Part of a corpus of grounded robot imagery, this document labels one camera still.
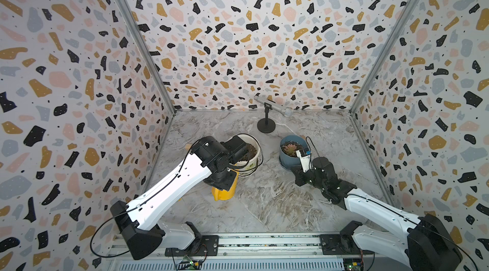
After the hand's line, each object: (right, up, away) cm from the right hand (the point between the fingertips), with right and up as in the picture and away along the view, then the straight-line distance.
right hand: (291, 168), depth 84 cm
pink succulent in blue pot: (+1, +8, +9) cm, 12 cm away
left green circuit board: (-42, -34, -11) cm, 55 cm away
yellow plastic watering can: (-29, -7, -13) cm, 33 cm away
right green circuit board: (+21, -34, -12) cm, 42 cm away
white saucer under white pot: (-13, 0, +14) cm, 19 cm away
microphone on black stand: (-9, +19, +31) cm, 37 cm away
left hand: (-27, -3, -15) cm, 31 cm away
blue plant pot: (+1, +2, +7) cm, 7 cm away
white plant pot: (-17, +7, +9) cm, 20 cm away
